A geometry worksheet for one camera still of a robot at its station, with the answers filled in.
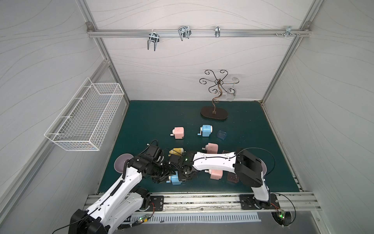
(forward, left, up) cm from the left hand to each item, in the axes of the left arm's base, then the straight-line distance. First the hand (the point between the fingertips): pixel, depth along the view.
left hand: (173, 176), depth 75 cm
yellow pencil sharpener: (+11, -1, +7) cm, 13 cm away
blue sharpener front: (-1, 0, -1) cm, 2 cm away
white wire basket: (+16, +43, +23) cm, 52 cm away
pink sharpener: (+28, 0, -1) cm, 28 cm away
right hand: (+1, -4, -7) cm, 8 cm away
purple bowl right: (+7, -50, -3) cm, 50 cm away
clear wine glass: (+56, -37, +9) cm, 68 cm away
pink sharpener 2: (+17, -21, -1) cm, 27 cm away
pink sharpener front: (+2, -23, -1) cm, 23 cm away
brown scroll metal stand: (+50, -25, -6) cm, 56 cm away
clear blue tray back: (+33, -31, -11) cm, 46 cm away
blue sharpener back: (+31, -18, -2) cm, 36 cm away
